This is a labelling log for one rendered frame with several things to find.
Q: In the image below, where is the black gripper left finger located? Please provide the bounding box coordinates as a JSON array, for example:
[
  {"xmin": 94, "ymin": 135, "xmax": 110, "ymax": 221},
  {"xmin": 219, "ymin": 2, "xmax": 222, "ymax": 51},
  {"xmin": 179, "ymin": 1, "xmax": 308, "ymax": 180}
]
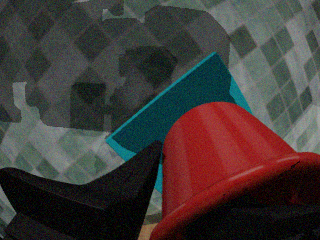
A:
[{"xmin": 0, "ymin": 141, "xmax": 161, "ymax": 240}]

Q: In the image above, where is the tan flat bar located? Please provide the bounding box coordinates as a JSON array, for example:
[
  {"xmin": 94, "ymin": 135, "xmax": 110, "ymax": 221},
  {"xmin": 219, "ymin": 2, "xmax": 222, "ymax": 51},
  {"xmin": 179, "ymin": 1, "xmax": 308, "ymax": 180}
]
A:
[{"xmin": 139, "ymin": 223, "xmax": 157, "ymax": 240}]

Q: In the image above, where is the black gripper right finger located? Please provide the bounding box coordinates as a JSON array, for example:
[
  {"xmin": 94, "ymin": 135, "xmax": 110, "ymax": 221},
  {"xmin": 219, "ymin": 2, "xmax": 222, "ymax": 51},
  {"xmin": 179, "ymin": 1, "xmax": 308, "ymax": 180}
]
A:
[{"xmin": 185, "ymin": 193, "xmax": 320, "ymax": 240}]

